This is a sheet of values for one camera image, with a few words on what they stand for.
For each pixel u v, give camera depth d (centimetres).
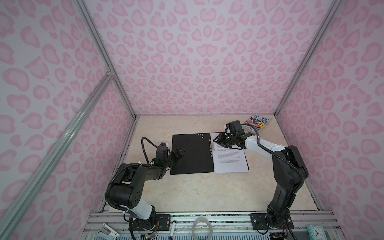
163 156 73
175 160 84
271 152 48
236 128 76
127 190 45
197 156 106
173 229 71
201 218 76
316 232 69
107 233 69
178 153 85
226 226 72
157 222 72
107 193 42
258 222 74
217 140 89
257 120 114
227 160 95
